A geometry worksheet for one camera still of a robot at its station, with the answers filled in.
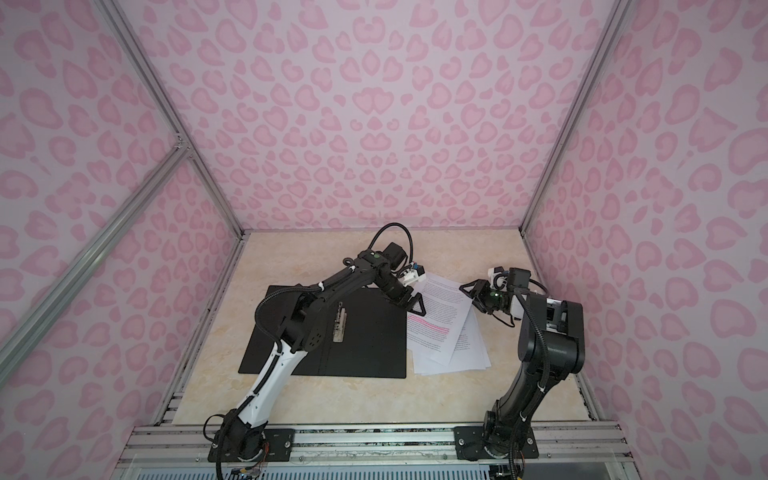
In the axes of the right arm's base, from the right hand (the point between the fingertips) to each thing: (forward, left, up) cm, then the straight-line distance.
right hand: (468, 287), depth 95 cm
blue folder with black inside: (-15, +32, -5) cm, 36 cm away
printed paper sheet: (-13, +10, -6) cm, 17 cm away
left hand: (-6, +16, -2) cm, 17 cm away
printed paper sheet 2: (-19, 0, -7) cm, 20 cm away
